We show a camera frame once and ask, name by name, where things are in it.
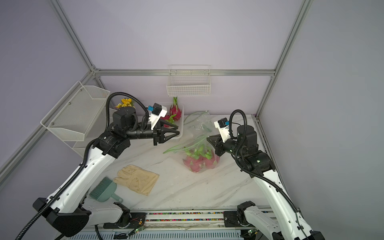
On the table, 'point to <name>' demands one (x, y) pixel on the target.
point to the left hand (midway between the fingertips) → (176, 132)
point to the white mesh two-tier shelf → (75, 119)
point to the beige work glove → (134, 177)
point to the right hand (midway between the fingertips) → (210, 140)
